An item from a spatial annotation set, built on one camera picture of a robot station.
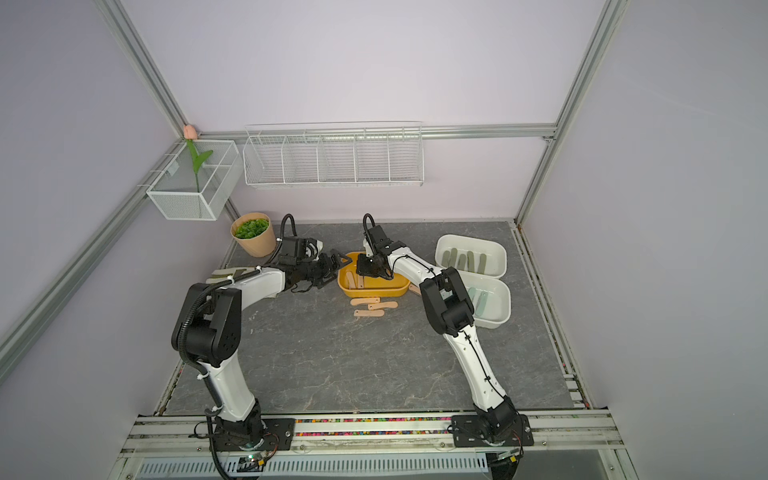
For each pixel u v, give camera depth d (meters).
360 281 1.02
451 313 0.63
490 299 0.96
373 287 0.98
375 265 0.85
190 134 0.89
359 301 0.97
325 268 0.86
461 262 1.08
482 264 1.08
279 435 0.74
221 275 1.06
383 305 0.96
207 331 0.51
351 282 1.02
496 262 1.08
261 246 1.05
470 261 1.08
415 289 1.00
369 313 0.95
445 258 1.11
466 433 0.73
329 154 1.01
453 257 1.11
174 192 0.75
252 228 1.03
